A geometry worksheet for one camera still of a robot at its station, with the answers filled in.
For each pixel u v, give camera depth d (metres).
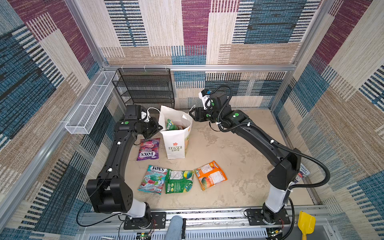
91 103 0.99
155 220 0.73
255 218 0.73
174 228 0.69
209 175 0.85
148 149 0.96
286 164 0.44
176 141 0.81
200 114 0.67
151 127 0.70
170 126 0.85
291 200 0.73
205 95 0.67
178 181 0.83
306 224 0.72
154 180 0.83
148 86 1.08
